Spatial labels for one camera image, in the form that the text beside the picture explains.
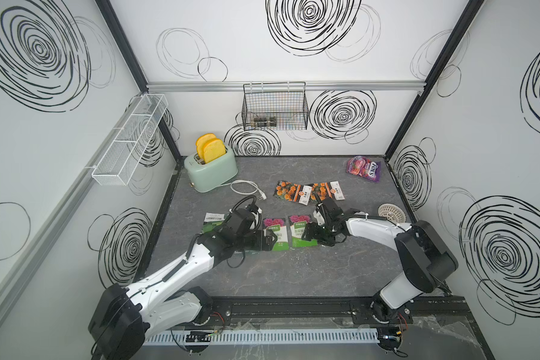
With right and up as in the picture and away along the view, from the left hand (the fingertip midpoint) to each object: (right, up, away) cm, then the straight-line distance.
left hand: (267, 238), depth 78 cm
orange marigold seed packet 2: (+28, +16, +29) cm, 43 cm away
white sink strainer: (+54, +6, +18) cm, 57 cm away
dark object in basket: (-1, +44, +10) cm, 45 cm away
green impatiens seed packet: (+12, +2, +16) cm, 20 cm away
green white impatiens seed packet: (+4, +1, +16) cm, 17 cm away
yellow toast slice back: (-30, +37, +18) cm, 51 cm away
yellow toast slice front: (-25, +35, +17) cm, 46 cm away
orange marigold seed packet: (+13, +14, +27) cm, 33 cm away
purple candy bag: (+46, +27, +34) cm, 64 cm away
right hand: (+17, -3, +11) cm, 20 cm away
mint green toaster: (-25, +25, +18) cm, 40 cm away
